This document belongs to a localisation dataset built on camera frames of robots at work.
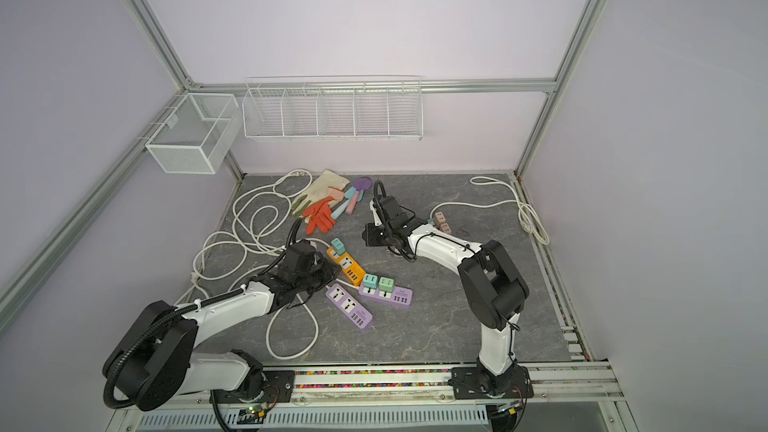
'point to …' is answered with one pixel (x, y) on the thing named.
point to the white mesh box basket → (195, 137)
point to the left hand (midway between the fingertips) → (341, 272)
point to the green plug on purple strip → (386, 284)
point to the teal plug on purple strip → (370, 281)
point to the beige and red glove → (316, 203)
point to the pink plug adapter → (395, 249)
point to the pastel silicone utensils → (354, 194)
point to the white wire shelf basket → (333, 108)
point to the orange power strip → (348, 265)
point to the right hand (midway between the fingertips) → (366, 236)
